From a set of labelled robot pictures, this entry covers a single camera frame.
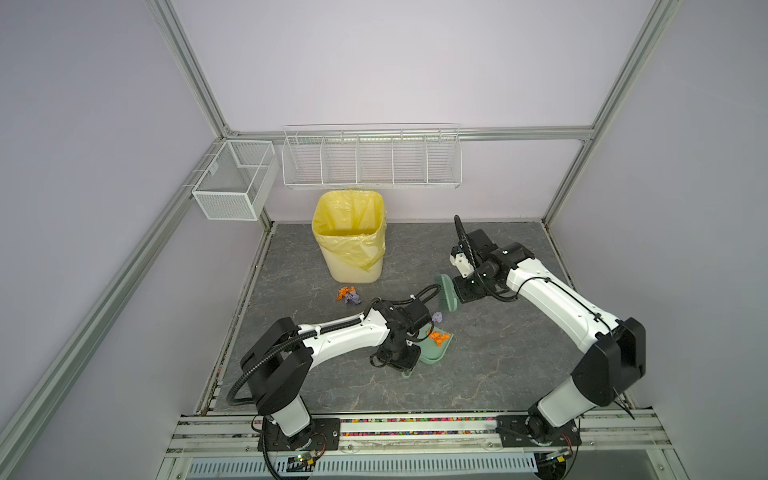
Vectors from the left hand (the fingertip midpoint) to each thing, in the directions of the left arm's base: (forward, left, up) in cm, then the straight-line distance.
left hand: (405, 372), depth 79 cm
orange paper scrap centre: (+11, -11, -4) cm, 16 cm away
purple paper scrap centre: (+18, -12, -4) cm, 22 cm away
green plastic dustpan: (+9, -10, -6) cm, 14 cm away
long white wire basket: (+68, -10, +21) cm, 72 cm away
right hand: (+17, -17, +10) cm, 26 cm away
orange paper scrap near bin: (+29, +18, -4) cm, 34 cm away
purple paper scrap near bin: (+26, +14, -3) cm, 29 cm away
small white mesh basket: (+62, +53, +18) cm, 83 cm away
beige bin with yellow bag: (+49, +16, +5) cm, 52 cm away
